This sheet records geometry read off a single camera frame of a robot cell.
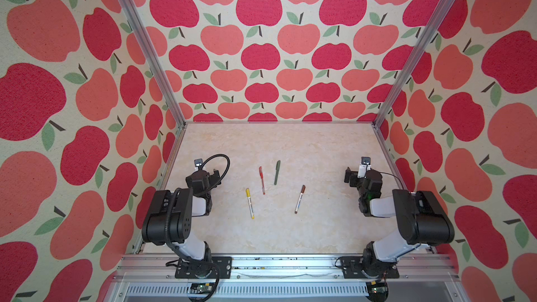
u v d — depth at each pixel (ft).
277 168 3.33
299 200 2.97
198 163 2.69
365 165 2.65
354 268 2.41
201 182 2.41
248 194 3.05
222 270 2.46
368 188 2.41
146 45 2.84
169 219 1.51
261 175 3.30
